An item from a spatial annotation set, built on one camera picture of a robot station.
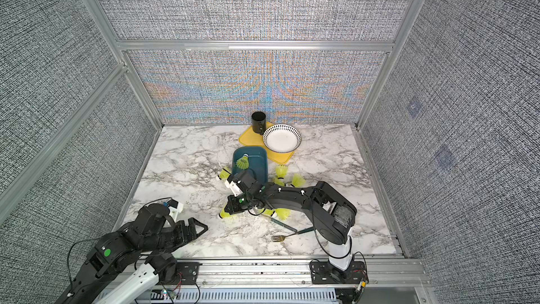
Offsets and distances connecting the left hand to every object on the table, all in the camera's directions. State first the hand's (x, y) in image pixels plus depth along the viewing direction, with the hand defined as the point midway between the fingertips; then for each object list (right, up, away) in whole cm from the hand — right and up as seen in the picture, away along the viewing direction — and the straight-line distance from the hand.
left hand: (204, 232), depth 68 cm
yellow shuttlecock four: (0, +15, +29) cm, 33 cm away
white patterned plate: (+28, +32, +45) cm, 62 cm away
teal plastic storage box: (+16, +20, +34) cm, 42 cm away
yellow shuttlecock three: (+26, 0, +19) cm, 32 cm away
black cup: (+16, +41, +43) cm, 61 cm away
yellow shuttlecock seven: (+27, +16, +30) cm, 43 cm away
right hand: (+3, +5, +14) cm, 15 cm away
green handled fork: (+25, -8, +14) cm, 30 cm away
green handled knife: (+26, -4, +18) cm, 31 cm away
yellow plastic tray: (+10, +32, +45) cm, 57 cm away
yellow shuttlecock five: (+34, +12, +30) cm, 47 cm away
